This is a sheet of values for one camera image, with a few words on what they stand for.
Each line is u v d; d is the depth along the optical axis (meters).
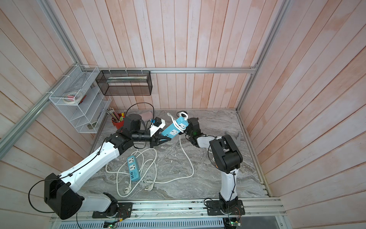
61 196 0.38
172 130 0.65
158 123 0.59
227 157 0.53
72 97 0.73
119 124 0.96
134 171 0.83
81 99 0.74
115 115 0.98
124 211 0.73
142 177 0.84
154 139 0.62
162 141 0.67
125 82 0.99
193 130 0.77
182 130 0.64
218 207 0.73
